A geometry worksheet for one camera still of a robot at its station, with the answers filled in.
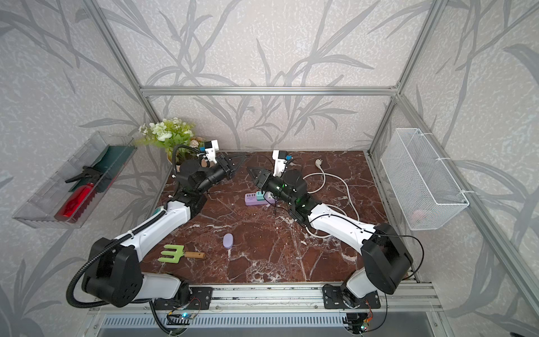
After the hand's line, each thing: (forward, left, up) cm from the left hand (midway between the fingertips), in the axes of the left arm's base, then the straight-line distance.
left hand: (247, 157), depth 71 cm
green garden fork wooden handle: (-21, +29, -36) cm, 51 cm away
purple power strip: (+3, +2, -32) cm, 32 cm away
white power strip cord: (+27, -32, -33) cm, 54 cm away
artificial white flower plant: (+18, +35, -6) cm, 40 cm away
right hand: (-3, -1, -2) cm, 4 cm away
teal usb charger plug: (+2, -2, -28) cm, 28 cm away
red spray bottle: (-17, +46, 0) cm, 49 cm away
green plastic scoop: (-1, +49, -4) cm, 49 cm away
